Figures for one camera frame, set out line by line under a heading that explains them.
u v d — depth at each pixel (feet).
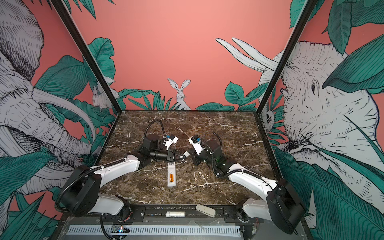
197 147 2.27
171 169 2.89
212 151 1.94
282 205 1.34
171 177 2.79
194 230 2.31
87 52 2.81
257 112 4.03
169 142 2.52
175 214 2.40
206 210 2.39
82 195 1.38
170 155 2.33
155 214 2.46
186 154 2.56
